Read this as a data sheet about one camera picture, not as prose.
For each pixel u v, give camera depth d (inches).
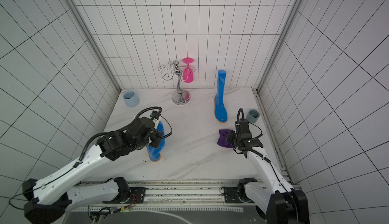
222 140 33.0
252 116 38.1
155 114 23.2
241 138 24.8
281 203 15.1
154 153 29.9
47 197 14.9
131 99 41.9
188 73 41.9
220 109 40.2
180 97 45.0
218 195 29.3
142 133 19.8
